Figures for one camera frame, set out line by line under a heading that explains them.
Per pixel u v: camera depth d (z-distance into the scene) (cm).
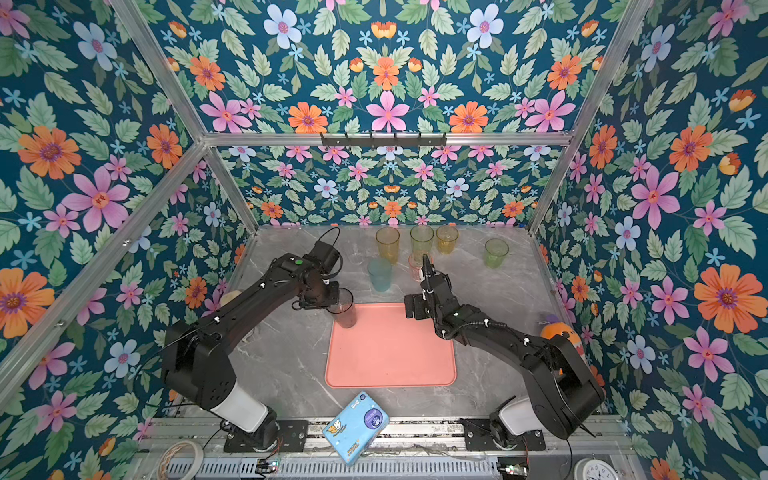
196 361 44
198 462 69
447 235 112
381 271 95
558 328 83
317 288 67
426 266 78
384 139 91
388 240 99
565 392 42
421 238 107
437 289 67
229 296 96
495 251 106
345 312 82
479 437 73
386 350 89
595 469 66
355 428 70
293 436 74
